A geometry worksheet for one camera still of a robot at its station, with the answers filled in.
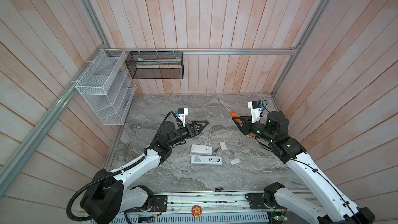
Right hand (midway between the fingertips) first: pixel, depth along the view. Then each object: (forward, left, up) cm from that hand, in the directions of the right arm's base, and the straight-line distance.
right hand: (234, 117), depth 70 cm
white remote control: (-3, +14, -28) cm, 31 cm away
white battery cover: (0, +1, -29) cm, 30 cm away
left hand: (-4, +13, -3) cm, 14 cm away
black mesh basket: (+46, +47, -3) cm, 65 cm away
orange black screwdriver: (+2, +1, +1) cm, 2 cm away
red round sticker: (-34, +17, -28) cm, 48 cm away
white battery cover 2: (-10, -4, -29) cm, 31 cm away
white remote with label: (-10, +11, -27) cm, 31 cm away
